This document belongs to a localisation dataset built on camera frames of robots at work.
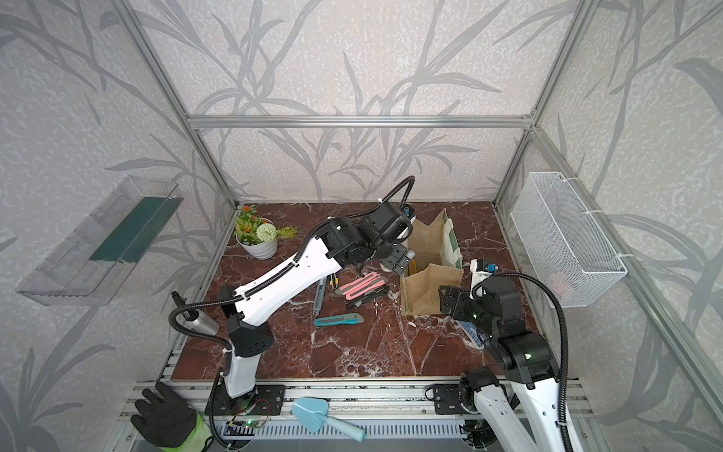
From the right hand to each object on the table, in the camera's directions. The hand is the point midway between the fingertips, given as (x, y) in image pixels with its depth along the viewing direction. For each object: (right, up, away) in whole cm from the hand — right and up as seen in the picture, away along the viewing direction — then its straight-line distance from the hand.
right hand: (451, 288), depth 70 cm
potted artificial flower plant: (-59, +12, +21) cm, 63 cm away
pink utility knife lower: (-25, -6, +23) cm, 35 cm away
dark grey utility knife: (-25, -9, +21) cm, 34 cm away
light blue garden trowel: (-36, -32, +1) cm, 48 cm away
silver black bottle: (-70, -11, +8) cm, 71 cm away
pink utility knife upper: (-24, -2, +26) cm, 35 cm away
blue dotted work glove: (+10, -17, +14) cm, 24 cm away
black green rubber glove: (-73, -36, +2) cm, 81 cm away
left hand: (-14, +10, +2) cm, 17 cm away
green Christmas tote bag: (-3, +6, +3) cm, 7 cm away
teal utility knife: (-27, -14, +18) cm, 35 cm away
